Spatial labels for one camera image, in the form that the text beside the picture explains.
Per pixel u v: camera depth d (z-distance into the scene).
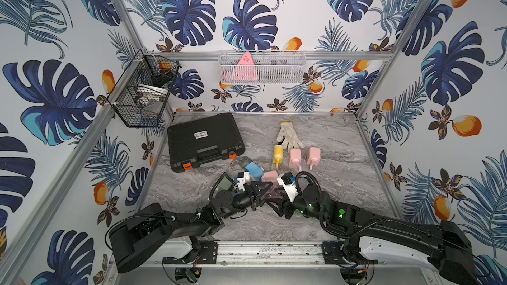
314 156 0.95
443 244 0.42
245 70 0.90
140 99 0.84
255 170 0.92
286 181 0.62
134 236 0.45
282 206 0.63
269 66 0.92
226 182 0.74
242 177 0.75
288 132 1.09
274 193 0.72
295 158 0.94
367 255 0.61
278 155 0.94
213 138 1.01
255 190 0.67
